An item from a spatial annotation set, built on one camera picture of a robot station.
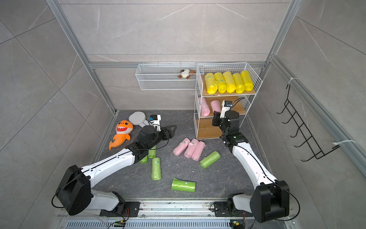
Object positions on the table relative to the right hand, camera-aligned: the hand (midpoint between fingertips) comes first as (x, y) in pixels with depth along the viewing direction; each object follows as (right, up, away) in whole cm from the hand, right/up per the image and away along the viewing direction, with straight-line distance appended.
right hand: (218, 111), depth 79 cm
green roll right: (-3, -30, +9) cm, 31 cm away
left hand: (-25, -8, -1) cm, 26 cm away
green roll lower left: (-37, -35, +5) cm, 51 cm away
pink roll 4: (-7, +3, +2) cm, 8 cm away
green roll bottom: (-23, -41, -2) cm, 47 cm away
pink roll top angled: (-1, +3, +1) cm, 3 cm away
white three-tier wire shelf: (-5, -11, +28) cm, 30 cm away
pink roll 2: (-15, -24, +15) cm, 32 cm away
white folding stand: (-56, -4, +31) cm, 64 cm away
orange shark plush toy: (-63, -11, +19) cm, 66 cm away
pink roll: (-23, -24, +14) cm, 36 cm away
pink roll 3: (-10, -26, +14) cm, 31 cm away
